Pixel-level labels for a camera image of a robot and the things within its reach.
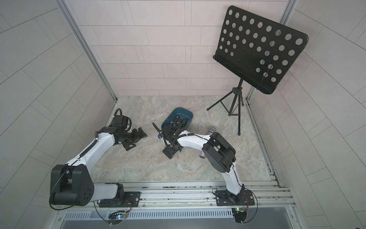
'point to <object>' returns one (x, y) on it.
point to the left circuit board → (116, 217)
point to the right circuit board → (240, 214)
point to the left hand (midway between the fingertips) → (145, 136)
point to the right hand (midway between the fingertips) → (172, 150)
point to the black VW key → (177, 119)
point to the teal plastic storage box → (182, 112)
